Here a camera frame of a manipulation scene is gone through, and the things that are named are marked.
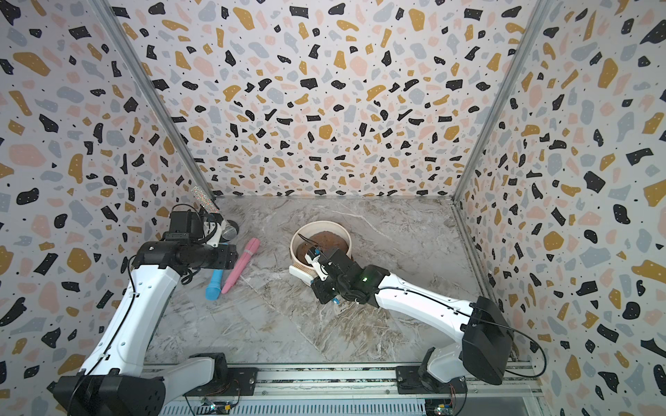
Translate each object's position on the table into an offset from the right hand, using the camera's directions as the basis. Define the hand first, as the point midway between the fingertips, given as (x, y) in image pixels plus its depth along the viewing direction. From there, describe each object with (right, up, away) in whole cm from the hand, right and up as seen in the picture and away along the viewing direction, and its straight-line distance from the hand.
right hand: (314, 284), depth 76 cm
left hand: (-26, +9, 0) cm, 27 cm away
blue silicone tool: (-36, -5, +11) cm, 38 cm away
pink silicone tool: (-28, +8, +23) cm, 37 cm away
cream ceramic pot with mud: (+2, +14, +18) cm, 23 cm away
